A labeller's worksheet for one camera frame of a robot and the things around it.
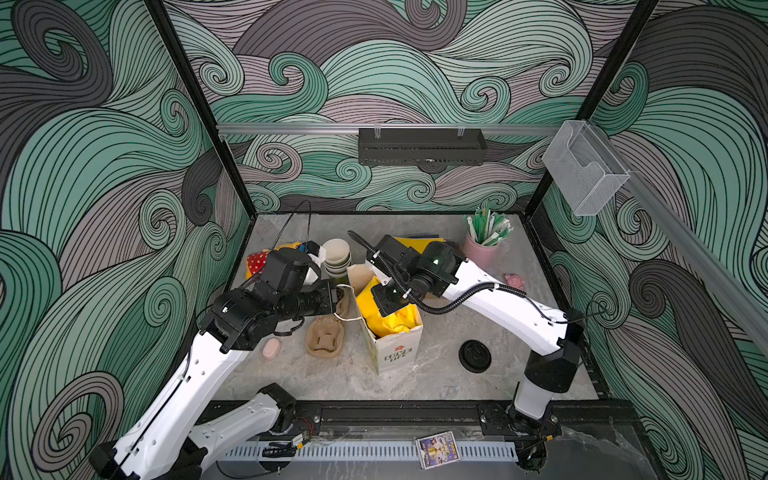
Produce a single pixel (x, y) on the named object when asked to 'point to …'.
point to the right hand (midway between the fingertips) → (379, 305)
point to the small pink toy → (515, 281)
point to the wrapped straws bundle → (487, 227)
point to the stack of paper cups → (338, 256)
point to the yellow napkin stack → (419, 244)
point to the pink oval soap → (271, 348)
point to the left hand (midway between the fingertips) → (346, 291)
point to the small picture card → (437, 449)
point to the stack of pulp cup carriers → (325, 334)
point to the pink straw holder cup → (482, 255)
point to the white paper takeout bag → (390, 353)
